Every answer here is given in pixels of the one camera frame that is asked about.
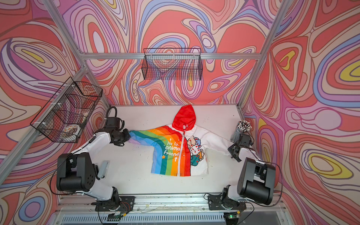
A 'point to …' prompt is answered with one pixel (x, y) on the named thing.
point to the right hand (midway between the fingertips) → (233, 154)
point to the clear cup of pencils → (243, 126)
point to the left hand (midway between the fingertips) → (130, 136)
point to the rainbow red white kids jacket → (181, 149)
